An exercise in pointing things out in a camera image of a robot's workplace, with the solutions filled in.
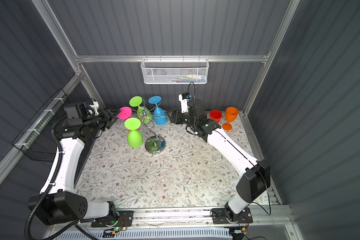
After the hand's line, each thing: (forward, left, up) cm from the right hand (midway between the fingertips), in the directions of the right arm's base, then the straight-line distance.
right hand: (172, 113), depth 75 cm
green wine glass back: (+2, +16, -1) cm, 16 cm away
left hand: (-1, +26, +2) cm, 26 cm away
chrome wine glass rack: (+1, +15, -31) cm, 34 cm away
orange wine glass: (+17, -37, -18) cm, 44 cm away
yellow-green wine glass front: (-10, +19, -9) cm, 23 cm away
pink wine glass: (+1, +24, 0) cm, 24 cm away
